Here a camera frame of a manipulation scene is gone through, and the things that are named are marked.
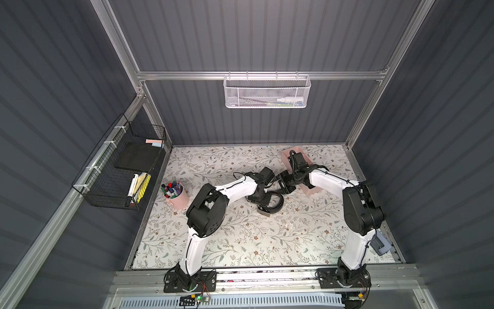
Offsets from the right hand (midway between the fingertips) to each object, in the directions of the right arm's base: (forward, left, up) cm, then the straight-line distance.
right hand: (273, 183), depth 92 cm
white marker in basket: (-15, +53, +20) cm, 59 cm away
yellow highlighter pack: (-11, +50, +20) cm, 55 cm away
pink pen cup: (-8, +45, +2) cm, 46 cm away
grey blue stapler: (-26, -45, -7) cm, 52 cm away
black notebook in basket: (0, +57, +20) cm, 61 cm away
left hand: (-6, +4, -7) cm, 11 cm away
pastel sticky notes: (+9, +53, +19) cm, 57 cm away
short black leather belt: (-12, +3, -5) cm, 13 cm away
